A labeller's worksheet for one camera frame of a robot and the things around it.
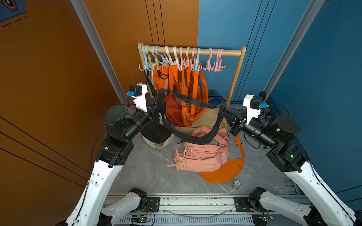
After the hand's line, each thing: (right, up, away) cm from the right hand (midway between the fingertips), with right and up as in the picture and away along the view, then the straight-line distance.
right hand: (223, 108), depth 51 cm
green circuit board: (-36, -55, +19) cm, 68 cm away
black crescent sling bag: (-35, -11, +37) cm, 53 cm away
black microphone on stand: (+36, +12, +39) cm, 54 cm away
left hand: (-23, +5, +2) cm, 23 cm away
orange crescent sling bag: (+12, -36, +32) cm, 50 cm away
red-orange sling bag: (-22, +2, +38) cm, 44 cm away
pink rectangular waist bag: (0, -27, +33) cm, 43 cm away
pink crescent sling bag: (+10, -16, +43) cm, 47 cm away
